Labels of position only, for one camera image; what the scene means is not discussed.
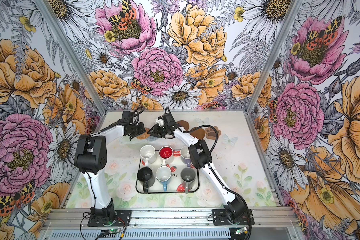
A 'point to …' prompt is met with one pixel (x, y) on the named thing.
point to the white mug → (147, 155)
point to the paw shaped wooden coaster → (210, 133)
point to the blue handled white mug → (163, 175)
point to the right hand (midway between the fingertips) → (150, 135)
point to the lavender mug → (185, 156)
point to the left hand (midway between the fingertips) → (145, 133)
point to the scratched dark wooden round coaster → (184, 124)
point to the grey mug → (188, 175)
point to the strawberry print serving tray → (171, 172)
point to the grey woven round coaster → (151, 138)
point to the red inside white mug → (165, 153)
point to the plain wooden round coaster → (199, 133)
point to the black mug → (146, 178)
